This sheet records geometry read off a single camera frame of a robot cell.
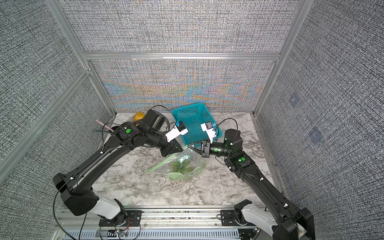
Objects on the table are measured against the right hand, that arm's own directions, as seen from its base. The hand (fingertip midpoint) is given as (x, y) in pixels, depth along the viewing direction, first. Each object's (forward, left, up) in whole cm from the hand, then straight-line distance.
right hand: (189, 144), depth 63 cm
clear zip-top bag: (-3, -4, -11) cm, 12 cm away
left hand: (-1, +3, -2) cm, 3 cm away
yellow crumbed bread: (+40, +38, -26) cm, 61 cm away
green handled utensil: (+23, +56, -22) cm, 64 cm away
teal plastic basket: (+45, -2, -32) cm, 56 cm away
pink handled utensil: (+27, +54, -22) cm, 64 cm away
